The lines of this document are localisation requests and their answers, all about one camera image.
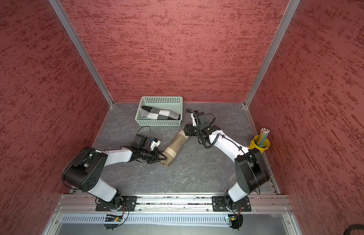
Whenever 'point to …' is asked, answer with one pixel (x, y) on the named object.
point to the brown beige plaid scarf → (174, 148)
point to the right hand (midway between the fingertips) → (188, 131)
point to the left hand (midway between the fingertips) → (165, 161)
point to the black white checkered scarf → (151, 112)
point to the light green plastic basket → (174, 104)
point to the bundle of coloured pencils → (263, 133)
